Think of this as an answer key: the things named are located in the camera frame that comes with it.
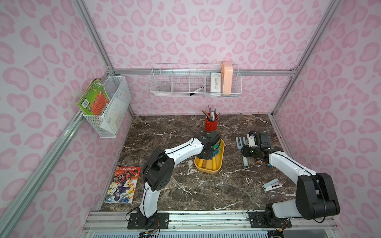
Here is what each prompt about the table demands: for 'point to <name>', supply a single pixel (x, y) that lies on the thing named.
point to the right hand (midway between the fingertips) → (243, 148)
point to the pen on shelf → (199, 89)
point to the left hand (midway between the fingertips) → (206, 153)
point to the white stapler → (273, 185)
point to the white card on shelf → (215, 84)
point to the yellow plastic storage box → (213, 165)
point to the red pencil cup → (211, 123)
